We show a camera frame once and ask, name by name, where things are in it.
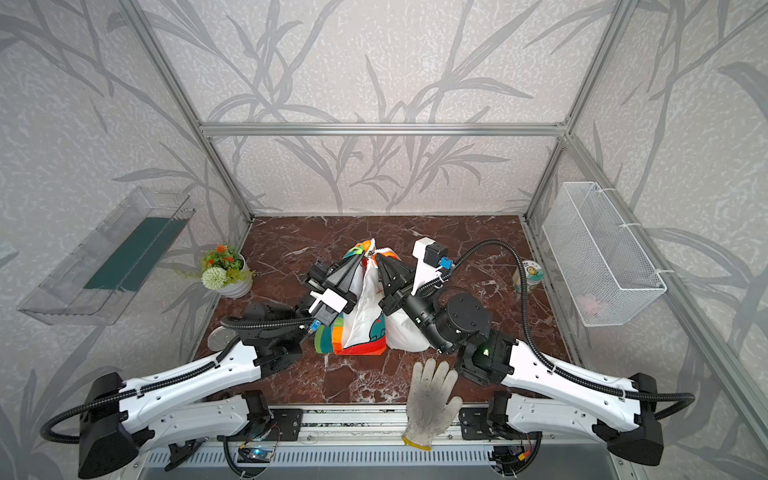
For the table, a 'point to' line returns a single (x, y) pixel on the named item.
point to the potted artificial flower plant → (226, 270)
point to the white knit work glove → (430, 403)
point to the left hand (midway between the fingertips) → (357, 240)
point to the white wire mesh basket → (608, 278)
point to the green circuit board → (254, 455)
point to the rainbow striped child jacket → (367, 330)
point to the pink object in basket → (589, 304)
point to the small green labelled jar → (534, 275)
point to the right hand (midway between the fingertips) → (382, 246)
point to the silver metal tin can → (219, 338)
